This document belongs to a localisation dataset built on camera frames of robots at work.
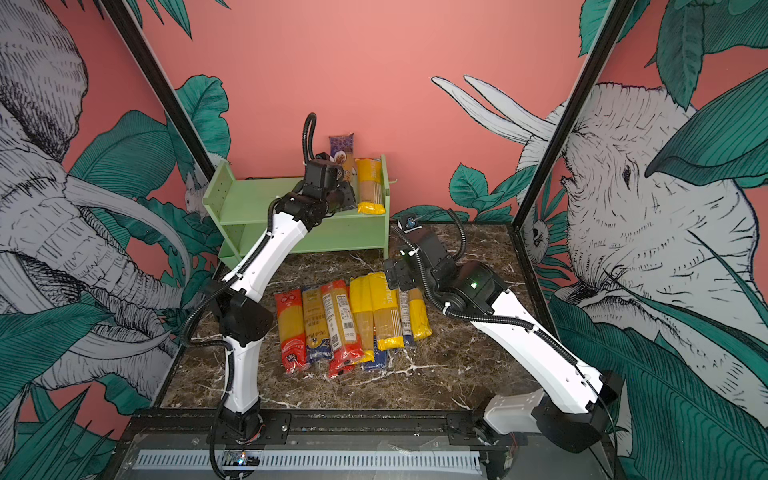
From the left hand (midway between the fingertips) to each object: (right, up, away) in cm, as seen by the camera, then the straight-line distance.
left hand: (349, 181), depth 82 cm
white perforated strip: (-5, -70, -12) cm, 71 cm away
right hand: (+15, -20, -17) cm, 30 cm away
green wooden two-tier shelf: (-34, -7, +7) cm, 36 cm away
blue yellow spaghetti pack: (-10, -46, +3) cm, 47 cm away
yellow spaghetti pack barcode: (+2, -32, +15) cm, 35 cm away
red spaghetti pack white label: (-3, -42, +2) cm, 42 cm away
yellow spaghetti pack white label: (+19, -40, +8) cm, 46 cm away
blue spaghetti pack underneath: (+9, -51, +1) cm, 51 cm away
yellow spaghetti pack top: (+5, +1, +6) cm, 8 cm away
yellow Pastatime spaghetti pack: (+7, -39, +6) cm, 40 cm away
